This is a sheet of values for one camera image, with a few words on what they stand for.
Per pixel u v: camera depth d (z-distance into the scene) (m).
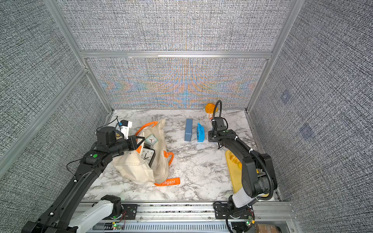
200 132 0.92
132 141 0.64
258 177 0.46
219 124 0.72
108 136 0.56
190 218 0.73
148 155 0.90
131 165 0.73
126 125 0.67
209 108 1.07
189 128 1.07
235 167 0.89
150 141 0.98
